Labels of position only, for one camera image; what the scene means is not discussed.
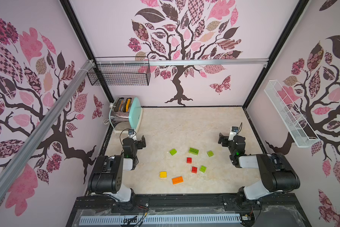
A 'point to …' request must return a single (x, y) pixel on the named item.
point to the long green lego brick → (194, 151)
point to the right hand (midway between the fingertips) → (226, 135)
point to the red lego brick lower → (194, 170)
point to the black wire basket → (125, 75)
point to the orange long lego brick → (177, 180)
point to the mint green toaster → (125, 113)
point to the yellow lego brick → (163, 174)
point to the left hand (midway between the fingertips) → (136, 138)
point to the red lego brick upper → (189, 160)
